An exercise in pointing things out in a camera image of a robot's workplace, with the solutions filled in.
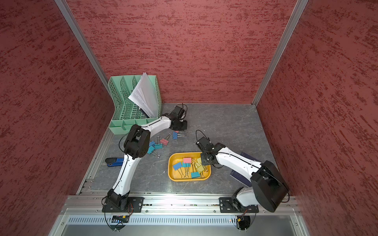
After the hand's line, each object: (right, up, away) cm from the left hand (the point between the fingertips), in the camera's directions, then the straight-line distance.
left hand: (185, 129), depth 104 cm
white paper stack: (-26, +23, -10) cm, 36 cm away
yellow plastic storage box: (-4, -24, -20) cm, 32 cm away
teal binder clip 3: (+7, -25, -20) cm, 33 cm away
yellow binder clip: (+10, -21, -20) cm, 30 cm away
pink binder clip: (-13, -7, -7) cm, 17 cm away
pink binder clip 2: (+2, -18, -17) cm, 25 cm away
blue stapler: (-42, -18, -17) cm, 49 cm away
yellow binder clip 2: (+8, -22, -21) cm, 31 cm away
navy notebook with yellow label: (+33, -26, -22) cm, 47 cm away
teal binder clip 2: (+2, -21, -17) cm, 27 cm away
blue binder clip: (-7, -4, -4) cm, 9 cm away
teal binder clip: (-17, -10, -9) cm, 22 cm away
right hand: (+15, -18, -19) cm, 30 cm away
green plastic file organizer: (-44, +13, +2) cm, 46 cm away
